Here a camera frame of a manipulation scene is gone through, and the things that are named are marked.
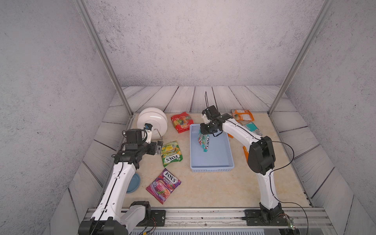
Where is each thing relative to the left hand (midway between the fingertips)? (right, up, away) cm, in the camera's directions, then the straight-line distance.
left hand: (155, 141), depth 80 cm
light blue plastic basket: (+37, -12, +16) cm, 42 cm away
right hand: (+26, +5, +15) cm, 30 cm away
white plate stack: (-4, +13, +16) cm, 21 cm away
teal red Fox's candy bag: (+27, -1, +17) cm, 32 cm away
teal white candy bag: (+64, +7, +31) cm, 72 cm away
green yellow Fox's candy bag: (+6, -10, +17) cm, 20 cm away
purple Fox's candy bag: (+3, -26, +1) cm, 26 cm away
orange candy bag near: (+37, +4, -12) cm, 39 cm away
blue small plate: (-13, -24, +3) cm, 27 cm away
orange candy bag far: (+60, +17, +38) cm, 73 cm away
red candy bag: (+12, +11, +31) cm, 35 cm away
